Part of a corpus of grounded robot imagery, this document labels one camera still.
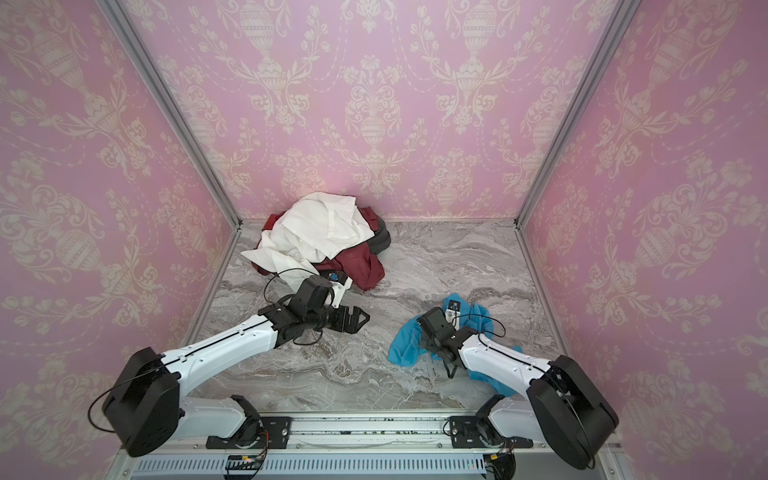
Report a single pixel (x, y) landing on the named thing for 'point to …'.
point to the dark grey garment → (381, 240)
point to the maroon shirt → (361, 265)
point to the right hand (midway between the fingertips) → (442, 337)
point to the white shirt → (315, 225)
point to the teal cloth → (410, 345)
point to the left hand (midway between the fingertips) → (359, 317)
